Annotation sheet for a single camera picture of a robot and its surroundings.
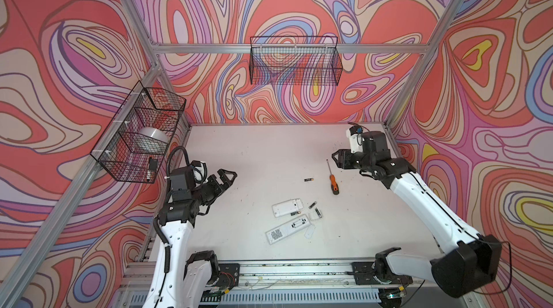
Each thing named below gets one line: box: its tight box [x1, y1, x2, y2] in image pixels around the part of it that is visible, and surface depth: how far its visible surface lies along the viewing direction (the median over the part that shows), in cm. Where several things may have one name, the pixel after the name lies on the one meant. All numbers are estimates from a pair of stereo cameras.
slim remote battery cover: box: [303, 224, 316, 240], surface depth 86 cm
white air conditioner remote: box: [271, 197, 304, 218], surface depth 90 cm
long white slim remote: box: [264, 214, 312, 245], surface depth 84 cm
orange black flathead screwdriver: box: [326, 159, 340, 196], surface depth 95 cm
